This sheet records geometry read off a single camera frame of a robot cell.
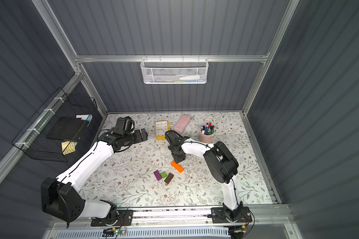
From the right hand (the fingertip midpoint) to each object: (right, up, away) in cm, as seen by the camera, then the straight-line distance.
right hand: (169, 154), depth 94 cm
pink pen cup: (+23, +10, 0) cm, 25 cm away
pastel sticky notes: (-46, +23, -12) cm, 53 cm away
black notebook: (-50, +17, -20) cm, 56 cm away
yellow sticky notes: (-39, +9, -34) cm, 52 cm away
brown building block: (0, -13, -7) cm, 14 cm away
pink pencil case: (+8, +21, +18) cm, 29 cm away
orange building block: (+5, -7, -3) cm, 9 cm away
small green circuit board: (-21, -32, -24) cm, 46 cm away
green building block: (-3, -11, -6) cm, 13 cm away
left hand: (-14, +12, -11) cm, 22 cm away
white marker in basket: (+15, +49, -1) cm, 51 cm away
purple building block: (-7, -11, -7) cm, 14 cm away
